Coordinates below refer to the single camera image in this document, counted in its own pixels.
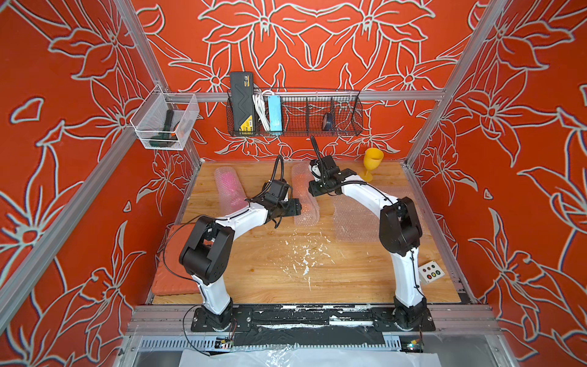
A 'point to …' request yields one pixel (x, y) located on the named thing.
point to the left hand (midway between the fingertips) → (296, 205)
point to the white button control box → (430, 272)
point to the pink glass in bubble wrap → (232, 198)
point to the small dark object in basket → (327, 124)
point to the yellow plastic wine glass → (373, 157)
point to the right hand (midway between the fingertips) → (307, 187)
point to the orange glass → (302, 174)
